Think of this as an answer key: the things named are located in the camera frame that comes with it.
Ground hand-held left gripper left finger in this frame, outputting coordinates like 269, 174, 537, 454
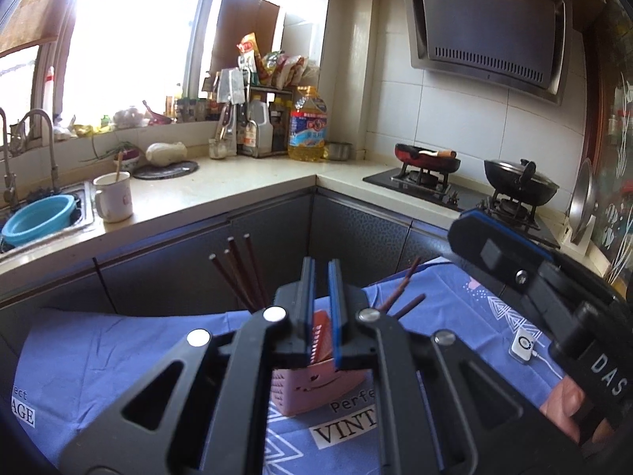
59, 256, 317, 475

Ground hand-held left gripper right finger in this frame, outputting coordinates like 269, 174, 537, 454
326, 257, 584, 475

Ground black wok with lid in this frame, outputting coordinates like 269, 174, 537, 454
483, 158, 559, 206

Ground hanging kitchen knives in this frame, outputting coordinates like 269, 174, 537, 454
212, 66, 250, 142

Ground pile of food packets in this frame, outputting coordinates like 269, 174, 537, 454
236, 32, 320, 87

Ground pink perforated utensil holder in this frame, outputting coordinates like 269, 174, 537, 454
269, 309, 369, 416

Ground curved steel faucet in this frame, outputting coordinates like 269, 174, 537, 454
20, 109, 61, 194

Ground white square device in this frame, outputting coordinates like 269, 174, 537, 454
509, 331, 542, 364

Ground steel range hood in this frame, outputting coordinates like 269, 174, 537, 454
398, 0, 577, 106

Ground person's right hand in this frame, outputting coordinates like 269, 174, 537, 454
539, 371, 614, 448

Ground dark sauce bottle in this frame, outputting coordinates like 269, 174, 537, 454
269, 104, 290, 155

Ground metal spice rack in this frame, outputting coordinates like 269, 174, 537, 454
237, 85, 298, 158

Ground red frying pan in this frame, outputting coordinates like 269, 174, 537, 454
394, 142, 462, 174

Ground white mug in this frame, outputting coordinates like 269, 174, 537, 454
92, 171, 134, 223

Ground steel sink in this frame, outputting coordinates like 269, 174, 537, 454
0, 180, 96, 253

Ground green onions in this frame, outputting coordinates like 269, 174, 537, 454
79, 139, 142, 164

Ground reddish purple vegetable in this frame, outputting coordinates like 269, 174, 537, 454
142, 100, 174, 124

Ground bag of garlic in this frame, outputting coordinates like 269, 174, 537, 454
113, 105, 146, 127

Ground white cable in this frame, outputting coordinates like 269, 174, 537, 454
531, 351, 567, 379

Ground decorated glass door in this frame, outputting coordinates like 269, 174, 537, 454
584, 10, 633, 278

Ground blue printed tablecloth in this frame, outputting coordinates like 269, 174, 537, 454
15, 256, 594, 475

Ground brown cardboard panel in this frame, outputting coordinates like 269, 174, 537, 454
208, 0, 281, 91

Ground row of spice jars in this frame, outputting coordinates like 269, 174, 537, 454
165, 94, 221, 124

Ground window frame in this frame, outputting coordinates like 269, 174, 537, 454
0, 0, 223, 124

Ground blue plastic basin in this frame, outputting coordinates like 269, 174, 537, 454
1, 194, 76, 247

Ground bunch of wooden chopsticks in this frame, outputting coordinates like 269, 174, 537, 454
209, 235, 427, 318

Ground black gas stove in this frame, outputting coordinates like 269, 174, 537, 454
362, 167, 562, 248

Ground dark round mat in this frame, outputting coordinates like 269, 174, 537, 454
133, 159, 199, 180

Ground steel pot lid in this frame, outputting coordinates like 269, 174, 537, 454
566, 157, 598, 245

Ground white lumpy bundle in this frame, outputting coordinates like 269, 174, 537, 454
146, 141, 189, 167

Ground cooking oil bottle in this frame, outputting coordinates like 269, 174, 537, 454
288, 85, 330, 162

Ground printed roller blind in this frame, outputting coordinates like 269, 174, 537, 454
0, 0, 75, 56

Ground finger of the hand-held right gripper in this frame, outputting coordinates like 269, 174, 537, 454
447, 209, 614, 340

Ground white plastic jug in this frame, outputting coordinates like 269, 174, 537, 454
246, 99, 273, 158

